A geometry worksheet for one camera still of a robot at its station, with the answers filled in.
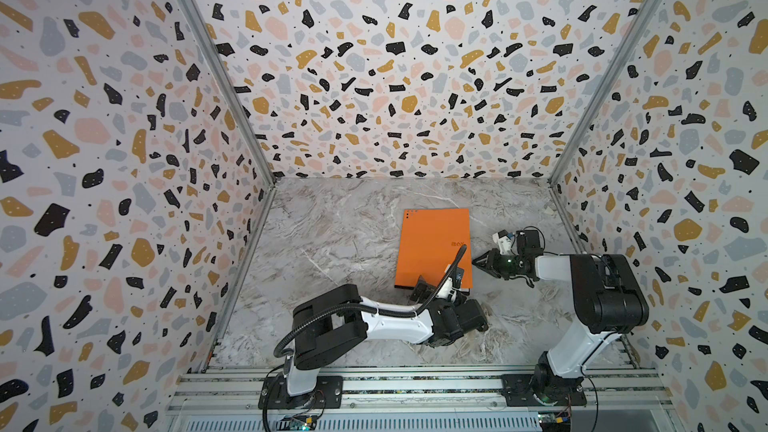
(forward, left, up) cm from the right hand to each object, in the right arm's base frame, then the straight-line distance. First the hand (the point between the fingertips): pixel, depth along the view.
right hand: (474, 257), depth 96 cm
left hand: (-12, +12, +6) cm, 18 cm away
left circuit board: (-44, +46, -2) cm, 64 cm away
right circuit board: (-43, -14, -4) cm, 45 cm away
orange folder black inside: (+9, +14, -3) cm, 16 cm away
